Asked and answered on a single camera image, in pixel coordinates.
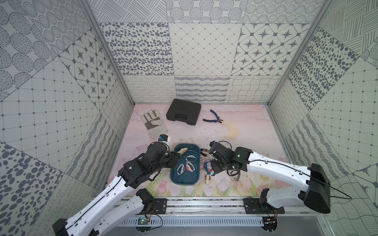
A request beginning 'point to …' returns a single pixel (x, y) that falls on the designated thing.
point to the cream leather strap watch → (182, 150)
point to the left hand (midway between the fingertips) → (180, 156)
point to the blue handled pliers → (215, 121)
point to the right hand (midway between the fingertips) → (216, 166)
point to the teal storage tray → (188, 173)
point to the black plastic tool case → (186, 111)
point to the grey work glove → (154, 123)
